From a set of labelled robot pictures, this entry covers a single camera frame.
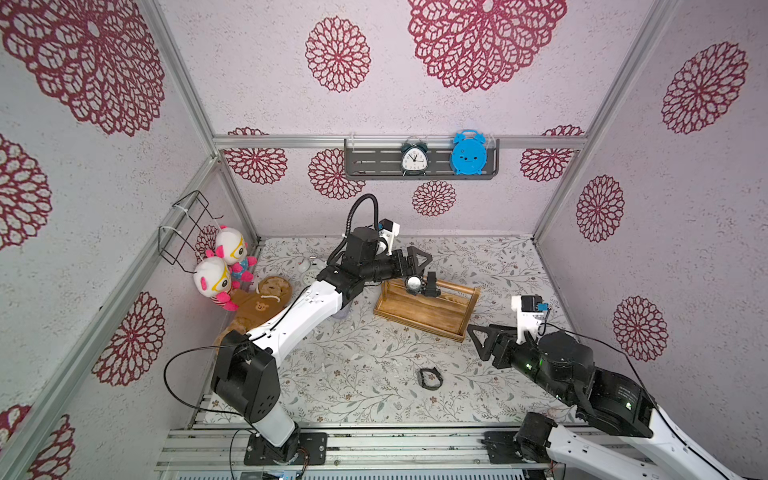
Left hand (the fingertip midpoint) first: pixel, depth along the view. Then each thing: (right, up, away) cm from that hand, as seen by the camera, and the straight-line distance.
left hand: (420, 262), depth 76 cm
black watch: (+3, -7, +1) cm, 8 cm away
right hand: (+10, -14, -13) cm, 21 cm away
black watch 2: (-1, -6, +2) cm, 6 cm away
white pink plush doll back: (-56, +4, +17) cm, 59 cm away
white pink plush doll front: (-58, -5, +9) cm, 59 cm away
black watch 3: (+4, -34, +9) cm, 35 cm away
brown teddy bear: (-46, -11, +16) cm, 50 cm away
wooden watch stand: (+12, -17, +23) cm, 31 cm away
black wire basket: (-61, +12, +3) cm, 62 cm away
